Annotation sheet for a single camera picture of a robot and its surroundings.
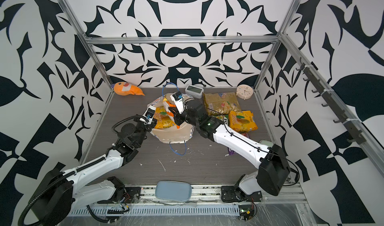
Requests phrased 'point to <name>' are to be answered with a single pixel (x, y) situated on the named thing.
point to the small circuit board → (247, 214)
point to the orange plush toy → (123, 88)
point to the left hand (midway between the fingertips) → (149, 103)
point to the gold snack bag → (219, 103)
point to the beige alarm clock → (244, 91)
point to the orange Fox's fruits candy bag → (167, 104)
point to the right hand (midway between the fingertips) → (172, 106)
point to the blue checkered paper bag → (172, 134)
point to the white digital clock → (193, 91)
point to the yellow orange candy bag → (242, 121)
